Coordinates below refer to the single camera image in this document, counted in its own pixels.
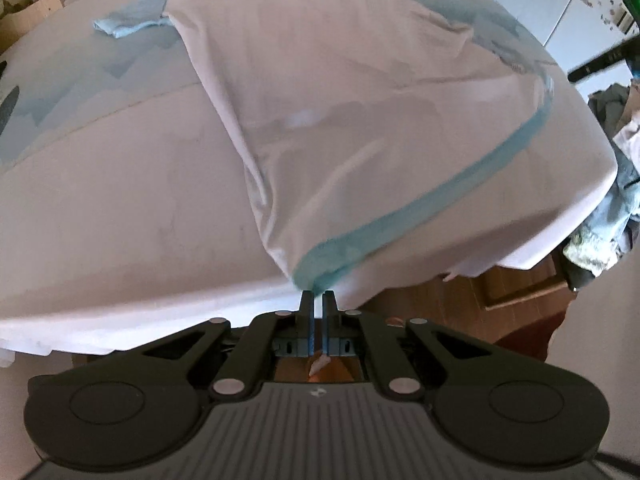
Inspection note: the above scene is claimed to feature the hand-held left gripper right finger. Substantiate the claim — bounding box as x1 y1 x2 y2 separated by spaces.
321 291 495 402

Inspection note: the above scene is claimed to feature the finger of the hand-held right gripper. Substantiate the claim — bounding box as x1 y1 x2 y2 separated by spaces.
567 42 634 83

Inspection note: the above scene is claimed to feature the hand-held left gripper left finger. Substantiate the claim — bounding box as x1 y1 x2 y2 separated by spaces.
142 291 316 403

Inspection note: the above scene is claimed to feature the light blue shirt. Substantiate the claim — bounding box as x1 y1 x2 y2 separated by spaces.
92 0 556 293

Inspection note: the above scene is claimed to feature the pile of assorted clothes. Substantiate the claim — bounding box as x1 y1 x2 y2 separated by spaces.
562 82 640 293

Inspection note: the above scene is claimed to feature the white sticker-covered cabinet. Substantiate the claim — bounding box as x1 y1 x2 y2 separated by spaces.
465 0 632 75

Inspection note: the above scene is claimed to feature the low wooden shelf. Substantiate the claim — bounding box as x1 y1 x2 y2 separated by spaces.
472 250 571 313

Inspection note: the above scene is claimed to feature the brown cardboard box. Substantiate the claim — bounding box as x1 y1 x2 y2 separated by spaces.
0 0 66 56

